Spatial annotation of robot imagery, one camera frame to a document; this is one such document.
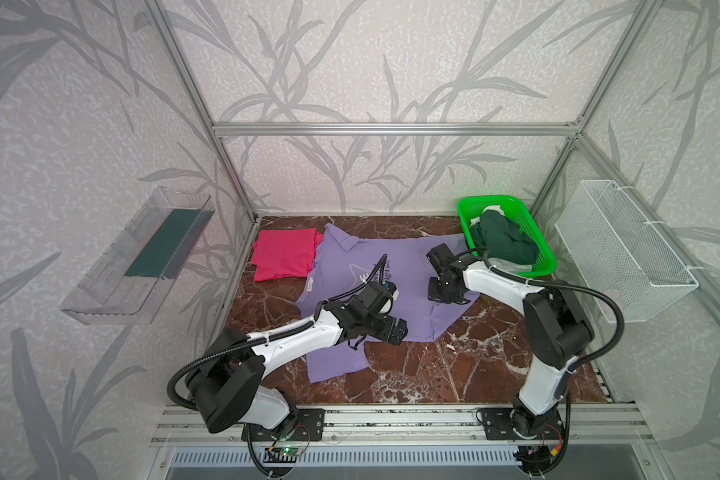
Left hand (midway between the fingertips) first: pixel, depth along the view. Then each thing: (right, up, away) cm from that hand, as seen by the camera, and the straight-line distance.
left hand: (398, 320), depth 83 cm
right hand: (+13, +7, +13) cm, 19 cm away
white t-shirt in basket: (+39, +35, +30) cm, 60 cm away
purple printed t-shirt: (-21, +14, +23) cm, 34 cm away
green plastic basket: (+31, +36, +33) cm, 57 cm away
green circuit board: (-27, -28, -12) cm, 41 cm away
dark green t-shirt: (+35, +23, +17) cm, 46 cm away
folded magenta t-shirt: (-39, +18, +23) cm, 48 cm away
